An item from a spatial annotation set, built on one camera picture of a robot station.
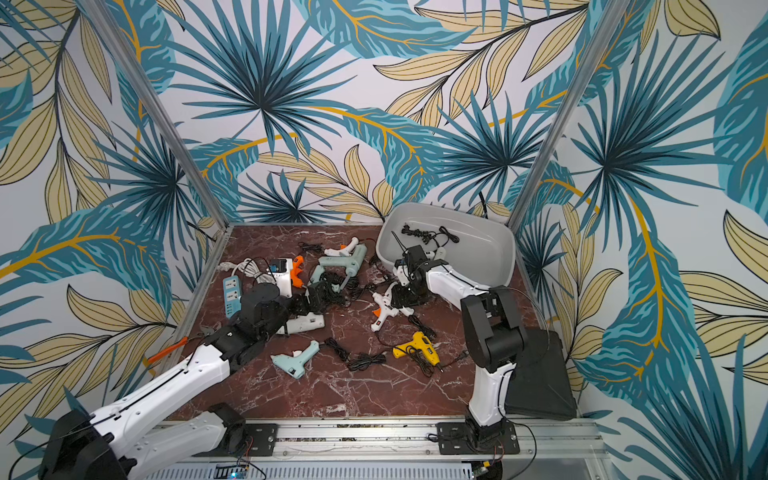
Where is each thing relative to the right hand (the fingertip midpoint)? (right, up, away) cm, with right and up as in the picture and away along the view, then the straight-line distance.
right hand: (400, 301), depth 95 cm
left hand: (-25, +7, -17) cm, 31 cm away
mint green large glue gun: (-16, +12, +6) cm, 21 cm away
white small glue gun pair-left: (-5, -3, -1) cm, 6 cm away
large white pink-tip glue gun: (-29, -5, -7) cm, 30 cm away
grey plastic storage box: (+31, +20, +19) cm, 41 cm away
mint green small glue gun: (-30, -16, -11) cm, 36 cm away
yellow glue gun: (+5, -11, -8) cm, 15 cm away
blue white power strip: (-54, +2, +1) cm, 54 cm away
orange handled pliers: (-68, -13, -8) cm, 69 cm away
